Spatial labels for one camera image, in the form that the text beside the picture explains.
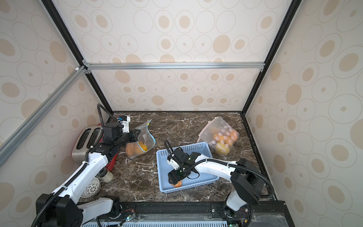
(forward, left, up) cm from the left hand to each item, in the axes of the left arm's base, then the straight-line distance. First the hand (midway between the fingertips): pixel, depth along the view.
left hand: (144, 129), depth 79 cm
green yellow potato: (-4, -46, -14) cm, 49 cm away
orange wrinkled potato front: (-26, -20, -11) cm, 35 cm away
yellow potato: (-4, +2, -13) cm, 14 cm away
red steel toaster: (-2, +33, -5) cm, 33 cm away
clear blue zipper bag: (+2, +3, -16) cm, 16 cm away
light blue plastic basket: (-12, -10, -26) cm, 30 cm away
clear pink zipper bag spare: (+3, -45, -11) cm, 47 cm away
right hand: (-20, -19, -19) cm, 33 cm away
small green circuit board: (-40, +5, -21) cm, 45 cm away
